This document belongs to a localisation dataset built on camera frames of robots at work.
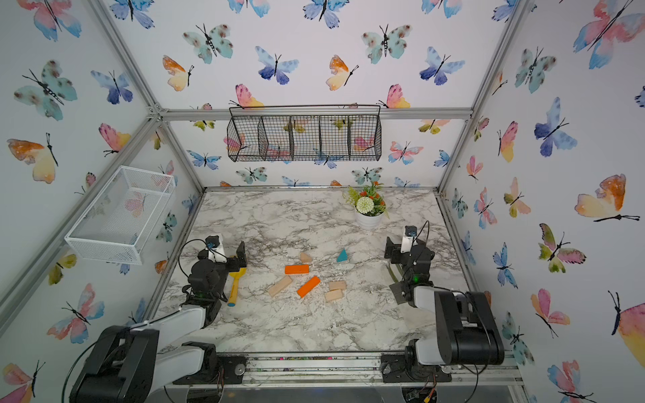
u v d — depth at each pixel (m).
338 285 0.91
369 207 0.93
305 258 0.98
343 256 0.99
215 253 0.72
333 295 0.89
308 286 0.91
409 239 0.78
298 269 0.94
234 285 0.90
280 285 0.91
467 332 0.44
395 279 0.92
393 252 0.81
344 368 0.76
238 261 0.80
